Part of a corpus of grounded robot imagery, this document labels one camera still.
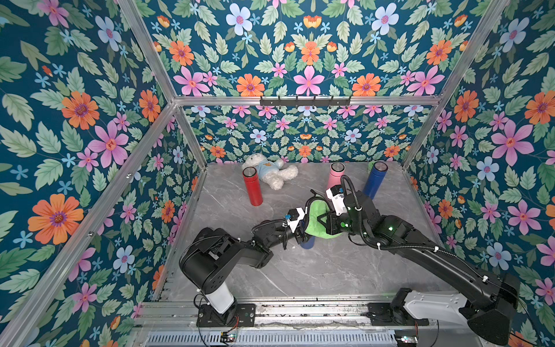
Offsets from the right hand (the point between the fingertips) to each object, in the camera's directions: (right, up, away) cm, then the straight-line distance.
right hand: (321, 213), depth 72 cm
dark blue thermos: (-3, -16, +18) cm, 24 cm away
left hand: (-1, -3, +5) cm, 6 cm away
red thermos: (-27, +11, +19) cm, 35 cm away
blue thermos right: (+27, +12, +22) cm, 37 cm away
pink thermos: (+8, +15, +16) cm, 24 cm away
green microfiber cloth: (-3, -4, -3) cm, 6 cm away
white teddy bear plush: (-20, +15, +35) cm, 43 cm away
